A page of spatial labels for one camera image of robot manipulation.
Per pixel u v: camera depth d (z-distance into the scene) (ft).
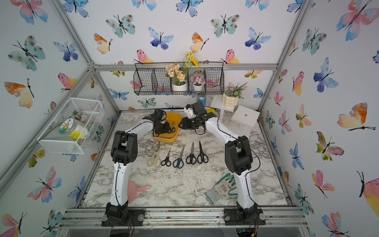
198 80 2.91
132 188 2.71
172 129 3.53
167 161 3.06
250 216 2.20
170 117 3.90
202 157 3.14
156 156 3.13
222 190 2.66
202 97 3.21
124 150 2.03
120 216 2.13
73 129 2.08
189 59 2.71
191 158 3.08
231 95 2.91
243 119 3.14
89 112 2.56
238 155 1.78
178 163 3.06
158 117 2.92
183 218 2.47
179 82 3.01
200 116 2.33
